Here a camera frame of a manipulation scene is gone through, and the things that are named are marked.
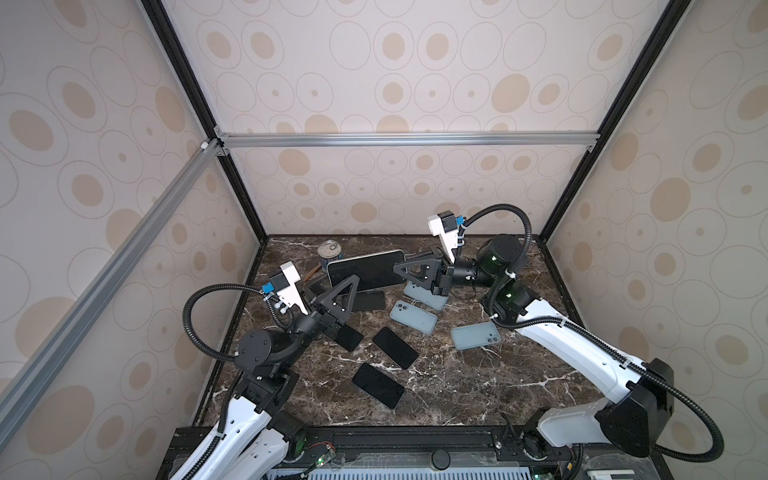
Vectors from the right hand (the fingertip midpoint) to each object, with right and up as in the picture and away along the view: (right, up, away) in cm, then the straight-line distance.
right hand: (398, 275), depth 55 cm
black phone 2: (+1, -24, +34) cm, 42 cm away
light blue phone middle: (+7, -15, +43) cm, 46 cm away
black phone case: (-9, -10, +47) cm, 49 cm away
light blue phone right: (+24, -20, +37) cm, 48 cm away
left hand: (-7, -1, -3) cm, 8 cm away
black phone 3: (-5, -33, +30) cm, 45 cm away
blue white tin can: (-22, +6, +47) cm, 52 cm away
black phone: (-14, -19, +31) cm, 39 cm away
